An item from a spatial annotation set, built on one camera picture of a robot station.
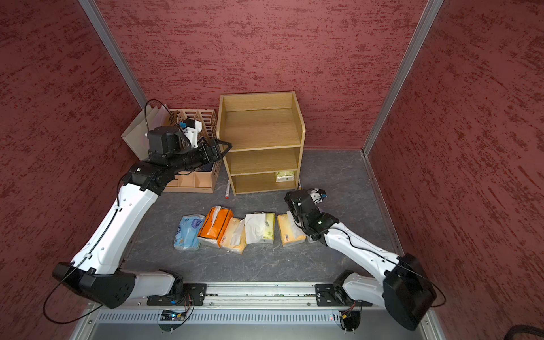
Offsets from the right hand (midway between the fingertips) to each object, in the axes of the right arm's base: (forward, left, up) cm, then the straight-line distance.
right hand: (285, 201), depth 83 cm
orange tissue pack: (-8, +29, -6) cm, 31 cm away
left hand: (+5, +21, +23) cm, 32 cm away
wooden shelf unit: (+21, +6, +17) cm, 28 cm away
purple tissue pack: (-22, -6, +15) cm, 27 cm away
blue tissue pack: (-8, +41, -9) cm, 43 cm away
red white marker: (+15, +28, -13) cm, 34 cm away
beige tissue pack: (-12, +20, -8) cm, 25 cm away
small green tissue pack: (-8, +7, -9) cm, 14 cm away
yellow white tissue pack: (-9, -2, -10) cm, 14 cm away
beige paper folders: (+27, +64, +14) cm, 71 cm away
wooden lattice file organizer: (+20, +41, -10) cm, 47 cm away
